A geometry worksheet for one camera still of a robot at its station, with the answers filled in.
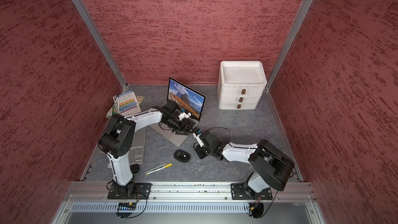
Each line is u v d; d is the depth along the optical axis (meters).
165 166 0.81
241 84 0.88
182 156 0.83
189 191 0.76
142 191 0.74
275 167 0.44
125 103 1.07
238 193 0.73
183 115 0.87
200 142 0.73
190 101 0.96
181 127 0.79
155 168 0.81
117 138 0.50
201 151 0.77
